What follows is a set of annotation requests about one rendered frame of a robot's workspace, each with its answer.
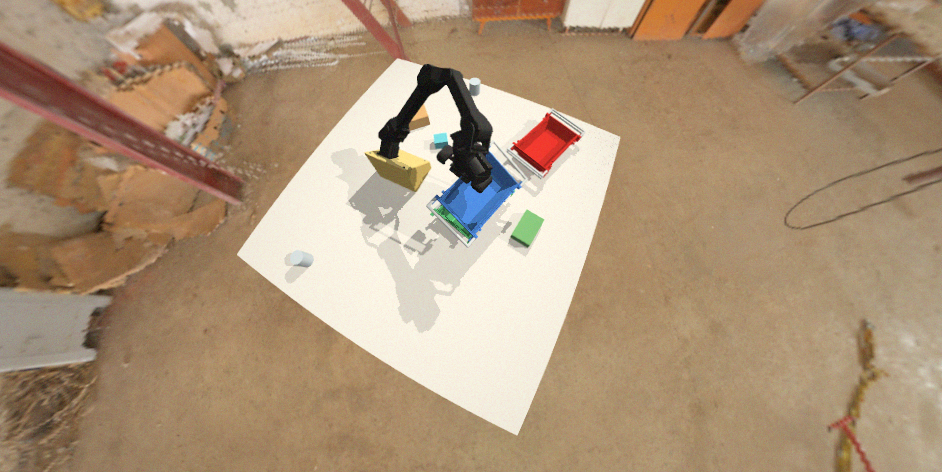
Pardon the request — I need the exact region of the small teal block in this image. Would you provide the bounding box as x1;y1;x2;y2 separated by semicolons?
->
434;132;448;150

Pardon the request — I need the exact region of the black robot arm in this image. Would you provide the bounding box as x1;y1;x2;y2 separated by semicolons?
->
377;64;494;185

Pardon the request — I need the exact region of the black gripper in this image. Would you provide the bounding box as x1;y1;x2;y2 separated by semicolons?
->
436;145;493;193

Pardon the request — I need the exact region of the green plastic tray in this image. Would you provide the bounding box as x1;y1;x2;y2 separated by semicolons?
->
433;205;472;239

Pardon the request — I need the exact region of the green cube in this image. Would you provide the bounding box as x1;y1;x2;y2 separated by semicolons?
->
510;209;545;247

